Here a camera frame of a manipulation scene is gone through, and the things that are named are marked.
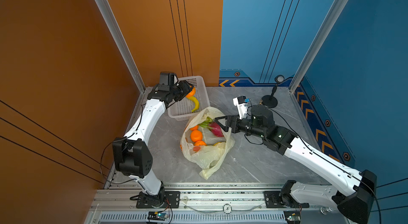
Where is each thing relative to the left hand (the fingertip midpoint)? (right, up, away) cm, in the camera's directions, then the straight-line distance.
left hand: (192, 85), depth 84 cm
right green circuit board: (+47, -61, -13) cm, 78 cm away
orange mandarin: (0, -4, -5) cm, 6 cm away
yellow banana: (0, -9, +24) cm, 26 cm away
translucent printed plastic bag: (+7, -33, +7) cm, 34 cm away
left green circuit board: (-15, -60, -13) cm, 63 cm away
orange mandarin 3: (+4, -31, +3) cm, 32 cm away
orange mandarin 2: (+1, -28, +7) cm, 29 cm away
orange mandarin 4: (+2, -22, -7) cm, 23 cm away
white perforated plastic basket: (-10, -14, +22) cm, 28 cm away
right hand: (+14, -16, -16) cm, 27 cm away
